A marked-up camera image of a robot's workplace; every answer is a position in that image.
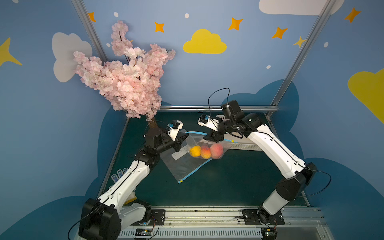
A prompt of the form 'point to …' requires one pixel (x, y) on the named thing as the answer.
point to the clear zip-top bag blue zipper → (203, 148)
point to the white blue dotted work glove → (132, 197)
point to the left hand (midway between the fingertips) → (187, 131)
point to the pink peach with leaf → (216, 151)
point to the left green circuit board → (144, 232)
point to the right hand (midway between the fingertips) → (208, 128)
